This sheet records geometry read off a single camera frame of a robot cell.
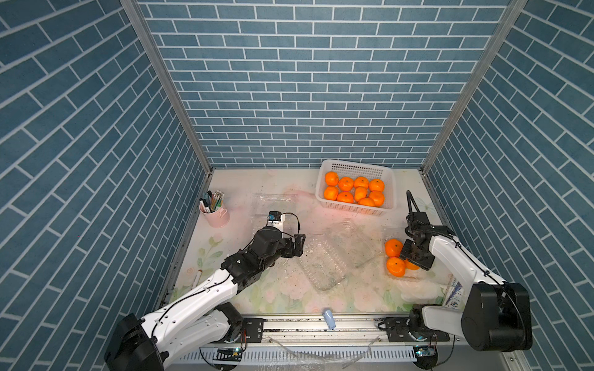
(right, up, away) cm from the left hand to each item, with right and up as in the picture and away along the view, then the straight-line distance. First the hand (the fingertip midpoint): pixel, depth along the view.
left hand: (300, 238), depth 78 cm
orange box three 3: (+35, -12, +6) cm, 37 cm away
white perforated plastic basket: (+24, +26, +34) cm, 49 cm away
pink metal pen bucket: (-34, +5, +16) cm, 38 cm away
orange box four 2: (+26, +15, +26) cm, 40 cm away
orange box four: (+35, +19, +30) cm, 50 cm away
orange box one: (+14, +22, +32) cm, 41 cm away
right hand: (+42, -10, +8) cm, 44 cm away
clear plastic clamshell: (-18, +10, +30) cm, 37 cm away
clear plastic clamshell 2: (+9, -12, +11) cm, 19 cm away
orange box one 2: (+34, +13, +25) cm, 44 cm away
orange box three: (+20, +19, +31) cm, 42 cm away
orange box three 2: (+19, +13, +25) cm, 34 cm away
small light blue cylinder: (+9, -25, -4) cm, 26 cm away
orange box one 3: (+36, -6, +11) cm, 38 cm away
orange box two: (+13, +15, +26) cm, 33 cm away
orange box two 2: (+28, +20, +31) cm, 46 cm away
